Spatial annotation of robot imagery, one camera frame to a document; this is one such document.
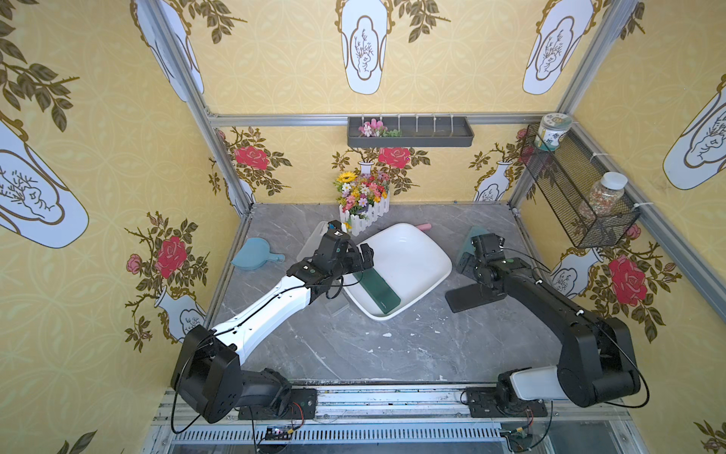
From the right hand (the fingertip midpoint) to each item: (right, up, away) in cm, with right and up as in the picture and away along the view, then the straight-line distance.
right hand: (479, 268), depth 90 cm
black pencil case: (-2, -9, +1) cm, 10 cm away
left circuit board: (-59, -41, -17) cm, 73 cm away
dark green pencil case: (-30, -9, +3) cm, 32 cm away
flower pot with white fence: (-37, +24, +13) cm, 46 cm away
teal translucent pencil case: (+6, +12, +22) cm, 26 cm away
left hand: (-41, +6, -6) cm, 42 cm away
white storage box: (-20, +2, +10) cm, 23 cm away
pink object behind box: (-13, +13, +23) cm, 29 cm away
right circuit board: (+2, -38, -20) cm, 43 cm away
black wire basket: (+27, +29, 0) cm, 40 cm away
